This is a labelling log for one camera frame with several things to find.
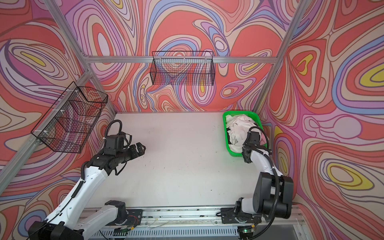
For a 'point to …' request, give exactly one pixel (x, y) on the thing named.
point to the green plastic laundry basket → (255, 115)
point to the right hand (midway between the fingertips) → (246, 153)
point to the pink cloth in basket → (263, 139)
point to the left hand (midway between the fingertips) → (142, 148)
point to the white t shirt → (238, 126)
